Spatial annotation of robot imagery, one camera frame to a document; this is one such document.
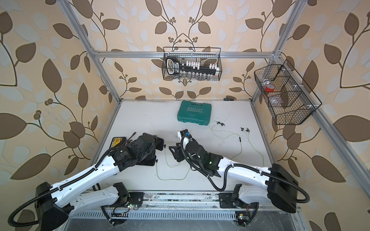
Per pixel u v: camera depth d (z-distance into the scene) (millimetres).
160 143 754
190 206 737
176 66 845
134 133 1016
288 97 806
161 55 910
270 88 806
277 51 884
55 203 395
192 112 1077
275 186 404
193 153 548
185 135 642
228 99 1235
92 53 911
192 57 912
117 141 941
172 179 815
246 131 1017
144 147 571
